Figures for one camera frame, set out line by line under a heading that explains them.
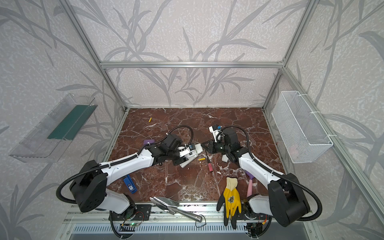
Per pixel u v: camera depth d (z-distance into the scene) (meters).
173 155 0.71
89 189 0.42
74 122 0.65
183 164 0.89
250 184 0.82
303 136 0.62
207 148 0.76
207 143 0.83
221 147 0.71
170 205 0.76
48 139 0.64
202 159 0.93
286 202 0.41
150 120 1.12
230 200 0.75
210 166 0.88
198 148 0.82
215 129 0.75
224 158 0.94
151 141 1.00
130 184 0.80
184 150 0.72
